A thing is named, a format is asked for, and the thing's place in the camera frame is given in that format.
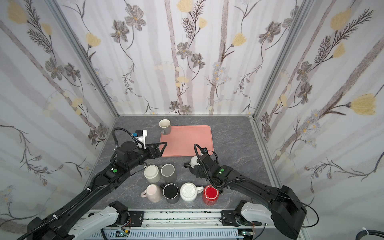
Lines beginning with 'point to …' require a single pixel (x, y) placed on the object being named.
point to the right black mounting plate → (228, 219)
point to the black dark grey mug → (170, 192)
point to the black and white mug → (190, 165)
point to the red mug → (210, 195)
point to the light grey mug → (165, 124)
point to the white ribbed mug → (189, 191)
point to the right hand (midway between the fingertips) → (199, 162)
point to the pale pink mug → (153, 192)
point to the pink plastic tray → (180, 140)
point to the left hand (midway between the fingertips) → (160, 141)
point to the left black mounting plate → (137, 217)
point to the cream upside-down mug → (152, 173)
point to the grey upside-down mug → (168, 171)
